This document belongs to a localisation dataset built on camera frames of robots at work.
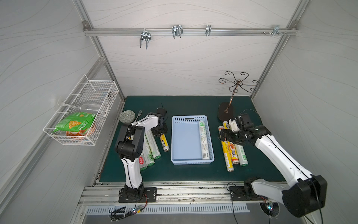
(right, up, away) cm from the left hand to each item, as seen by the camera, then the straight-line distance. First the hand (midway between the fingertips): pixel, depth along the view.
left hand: (163, 133), depth 97 cm
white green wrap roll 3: (+50, -13, -15) cm, 54 cm away
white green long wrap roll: (+28, -4, -8) cm, 29 cm away
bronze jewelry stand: (+48, +17, +11) cm, 52 cm away
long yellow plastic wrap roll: (+2, -6, -7) cm, 9 cm away
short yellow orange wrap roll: (+46, -12, -13) cm, 49 cm away
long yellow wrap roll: (+41, -11, -11) cm, 44 cm away
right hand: (+39, 0, -17) cm, 42 cm away
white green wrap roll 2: (-8, -11, -13) cm, 19 cm away
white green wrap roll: (-3, -10, -11) cm, 15 cm away
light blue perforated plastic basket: (+16, -9, -7) cm, 19 cm away
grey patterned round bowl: (-29, +11, +7) cm, 32 cm away
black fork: (-21, +13, +13) cm, 28 cm away
